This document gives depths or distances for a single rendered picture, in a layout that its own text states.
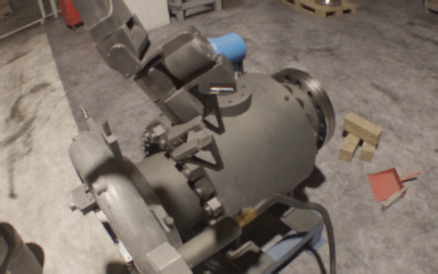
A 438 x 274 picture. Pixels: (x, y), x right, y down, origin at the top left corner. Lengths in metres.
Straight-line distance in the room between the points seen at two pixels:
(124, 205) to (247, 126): 0.54
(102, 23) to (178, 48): 0.12
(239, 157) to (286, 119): 0.26
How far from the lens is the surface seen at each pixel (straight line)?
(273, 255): 1.57
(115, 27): 0.48
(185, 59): 0.48
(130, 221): 0.96
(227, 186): 1.16
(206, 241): 0.97
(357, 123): 2.42
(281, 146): 1.29
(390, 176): 2.37
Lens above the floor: 1.60
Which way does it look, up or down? 39 degrees down
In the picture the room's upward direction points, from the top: 7 degrees counter-clockwise
